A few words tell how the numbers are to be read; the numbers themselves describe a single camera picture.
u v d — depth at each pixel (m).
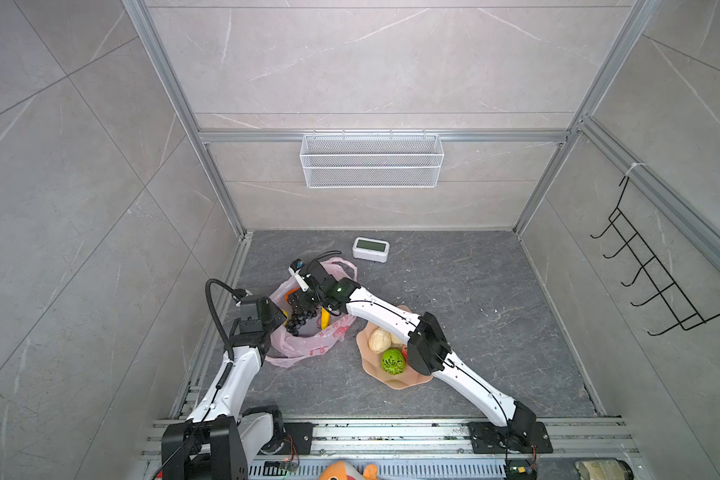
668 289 0.63
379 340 0.84
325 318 0.93
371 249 1.08
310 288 0.77
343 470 0.64
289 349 0.82
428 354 0.65
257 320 0.65
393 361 0.80
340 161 1.00
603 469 0.66
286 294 0.86
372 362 0.83
